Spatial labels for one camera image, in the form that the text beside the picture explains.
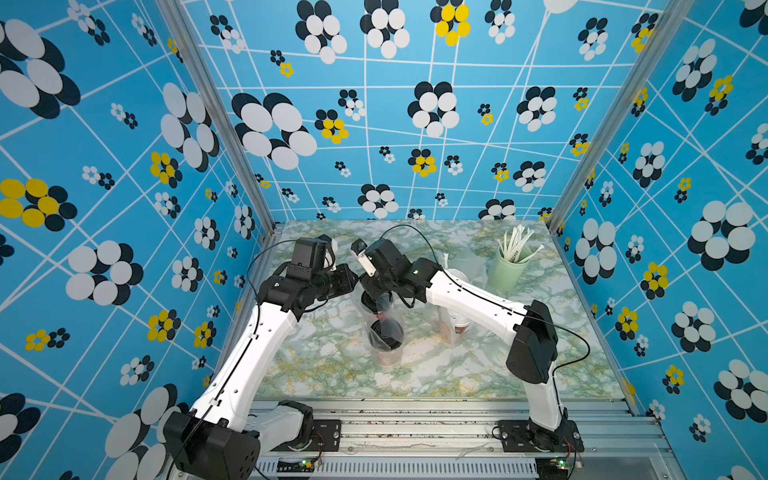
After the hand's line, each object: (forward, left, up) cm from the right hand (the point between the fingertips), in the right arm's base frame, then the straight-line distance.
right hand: (370, 273), depth 82 cm
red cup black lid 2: (-10, -4, 0) cm, 11 cm away
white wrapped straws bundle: (+15, -44, -7) cm, 47 cm away
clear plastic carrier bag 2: (-11, 0, 0) cm, 11 cm away
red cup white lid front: (+1, -25, -3) cm, 25 cm away
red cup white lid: (-15, -21, -2) cm, 26 cm away
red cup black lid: (-21, -5, +2) cm, 22 cm away
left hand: (-5, +2, +6) cm, 8 cm away
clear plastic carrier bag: (+13, -36, -19) cm, 43 cm away
